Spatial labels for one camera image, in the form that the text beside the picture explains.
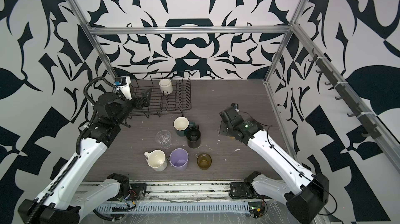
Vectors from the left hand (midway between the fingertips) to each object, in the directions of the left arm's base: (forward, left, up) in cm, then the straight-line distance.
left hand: (139, 86), depth 71 cm
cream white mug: (-22, -4, -33) cm, 40 cm away
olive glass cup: (-24, -28, -34) cm, 50 cm away
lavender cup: (-23, -15, -29) cm, 40 cm away
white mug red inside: (+23, -5, -24) cm, 34 cm away
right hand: (-12, -39, -18) cm, 44 cm away
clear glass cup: (-9, -6, -35) cm, 36 cm away
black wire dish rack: (+14, -14, -29) cm, 35 cm away
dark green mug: (-6, -22, -26) cm, 35 cm away
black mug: (-11, -23, -32) cm, 41 cm away
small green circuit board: (-45, -51, -35) cm, 76 cm away
